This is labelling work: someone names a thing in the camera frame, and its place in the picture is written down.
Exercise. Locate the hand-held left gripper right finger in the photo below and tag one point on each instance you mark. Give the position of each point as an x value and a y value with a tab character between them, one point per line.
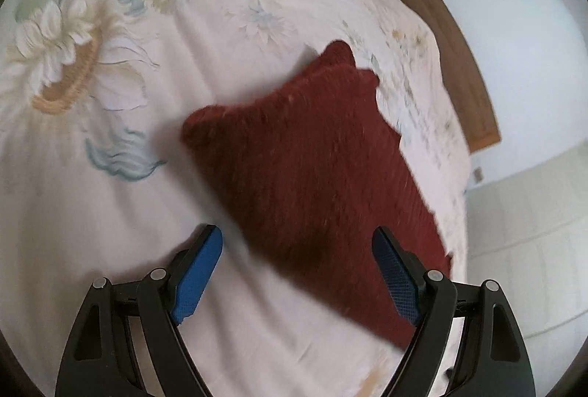
397	282

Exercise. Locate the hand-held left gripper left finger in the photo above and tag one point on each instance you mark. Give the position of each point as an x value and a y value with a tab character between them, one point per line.
197	275

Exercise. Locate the dark red knitted sweater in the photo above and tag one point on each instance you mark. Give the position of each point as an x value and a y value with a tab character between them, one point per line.
312	176

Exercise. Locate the floral bed blanket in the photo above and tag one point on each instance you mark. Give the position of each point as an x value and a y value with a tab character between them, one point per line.
138	140

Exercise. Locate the wooden headboard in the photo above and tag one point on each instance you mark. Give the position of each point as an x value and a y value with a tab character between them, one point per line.
455	48

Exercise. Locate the wall switch plate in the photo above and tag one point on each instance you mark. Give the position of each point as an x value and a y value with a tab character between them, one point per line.
478	175

